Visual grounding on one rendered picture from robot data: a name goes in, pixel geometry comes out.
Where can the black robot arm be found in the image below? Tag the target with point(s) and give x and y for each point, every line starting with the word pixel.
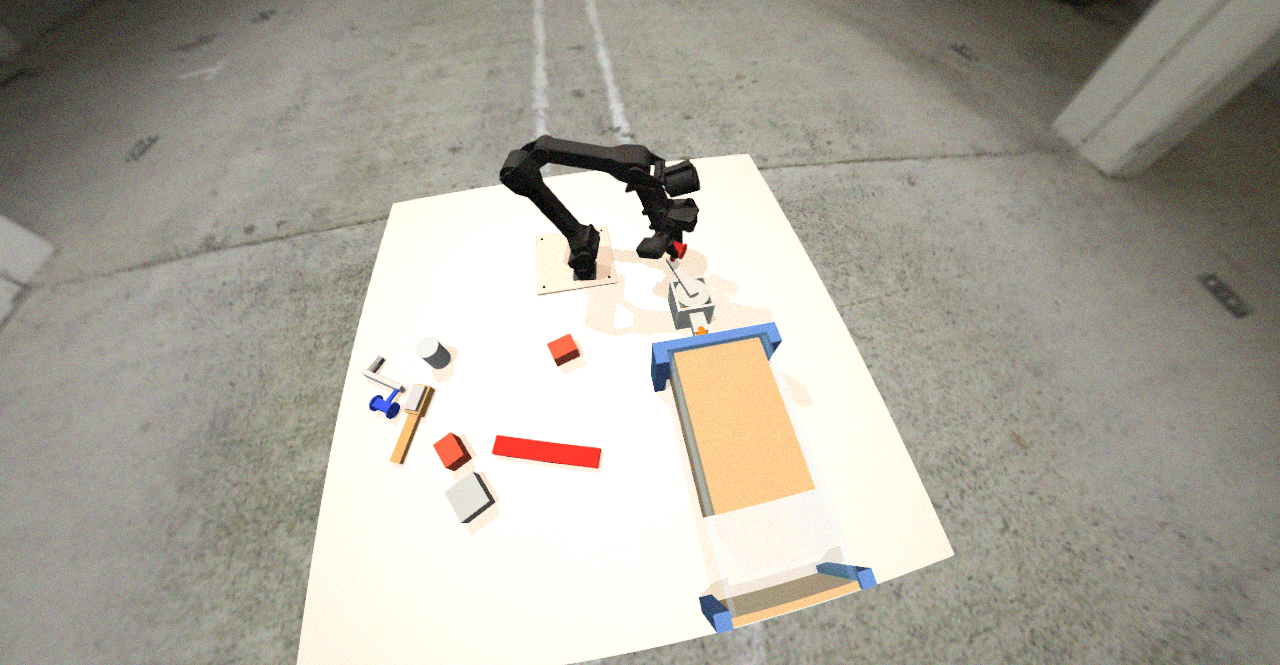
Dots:
pixel 627 163

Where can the orange-red cube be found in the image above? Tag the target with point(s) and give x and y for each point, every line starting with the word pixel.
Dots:
pixel 563 350
pixel 452 452

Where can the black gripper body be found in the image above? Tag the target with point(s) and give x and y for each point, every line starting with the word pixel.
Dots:
pixel 654 247

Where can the red flat bar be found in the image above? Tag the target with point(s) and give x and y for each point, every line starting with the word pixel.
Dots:
pixel 536 450

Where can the grey cylinder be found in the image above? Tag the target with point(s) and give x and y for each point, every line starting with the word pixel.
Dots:
pixel 433 353

